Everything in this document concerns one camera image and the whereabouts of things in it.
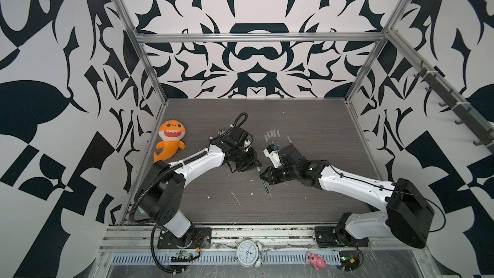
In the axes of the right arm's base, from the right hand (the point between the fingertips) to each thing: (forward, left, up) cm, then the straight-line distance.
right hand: (259, 175), depth 79 cm
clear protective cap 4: (+28, -10, -10) cm, 32 cm away
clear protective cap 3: (+28, -8, -11) cm, 31 cm away
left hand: (+7, -1, 0) cm, 7 cm away
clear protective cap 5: (+28, -12, -11) cm, 32 cm away
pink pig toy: (-28, -19, -8) cm, 35 cm away
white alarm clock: (-26, +4, -6) cm, 27 cm away
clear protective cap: (+2, 0, 0) cm, 2 cm away
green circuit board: (-28, -32, -12) cm, 44 cm away
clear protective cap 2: (+27, -6, -11) cm, 30 cm away
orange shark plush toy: (+23, +42, -1) cm, 48 cm away
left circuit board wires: (-27, +28, -13) cm, 41 cm away
